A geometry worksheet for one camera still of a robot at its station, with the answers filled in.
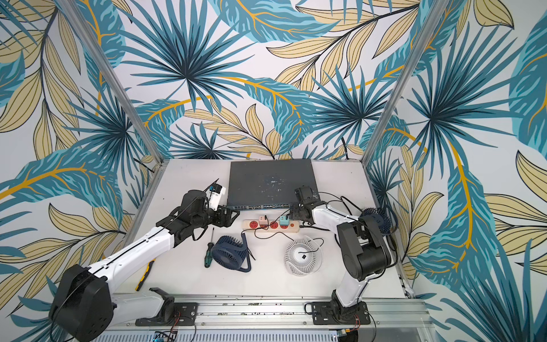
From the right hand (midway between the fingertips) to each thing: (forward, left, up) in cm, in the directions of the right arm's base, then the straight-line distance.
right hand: (287, 215), depth 96 cm
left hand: (-5, +23, +12) cm, 26 cm away
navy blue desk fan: (-20, +22, +10) cm, 31 cm away
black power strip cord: (+8, -26, +1) cm, 27 cm away
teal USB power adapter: (-5, +2, +3) cm, 6 cm away
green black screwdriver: (-19, +32, -1) cm, 37 cm away
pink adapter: (-4, +11, +3) cm, 12 cm away
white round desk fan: (-20, -5, +3) cm, 21 cm away
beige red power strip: (-5, +7, -1) cm, 8 cm away
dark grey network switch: (+17, +8, +1) cm, 19 cm away
